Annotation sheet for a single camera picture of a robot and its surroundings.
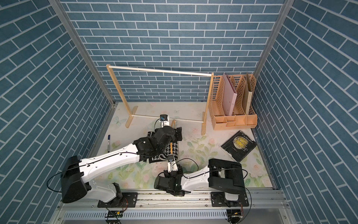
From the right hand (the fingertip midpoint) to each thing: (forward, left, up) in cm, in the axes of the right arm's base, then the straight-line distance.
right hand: (171, 164), depth 83 cm
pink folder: (+37, -33, +25) cm, 56 cm away
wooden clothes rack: (+33, -19, +8) cm, 39 cm away
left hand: (+12, -4, +19) cm, 23 cm away
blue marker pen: (+12, +46, -3) cm, 48 cm away
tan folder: (+40, -46, +21) cm, 65 cm away
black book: (+17, -44, -2) cm, 47 cm away
